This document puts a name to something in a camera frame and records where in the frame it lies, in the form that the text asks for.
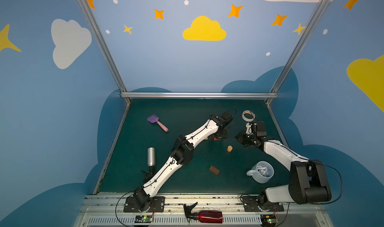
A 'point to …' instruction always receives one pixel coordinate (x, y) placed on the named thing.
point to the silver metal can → (151, 156)
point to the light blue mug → (261, 172)
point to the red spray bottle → (203, 217)
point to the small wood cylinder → (229, 148)
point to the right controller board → (269, 220)
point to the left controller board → (143, 219)
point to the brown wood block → (214, 170)
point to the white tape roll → (246, 119)
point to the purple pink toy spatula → (153, 118)
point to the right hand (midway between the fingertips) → (236, 134)
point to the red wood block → (215, 139)
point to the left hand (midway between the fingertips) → (222, 137)
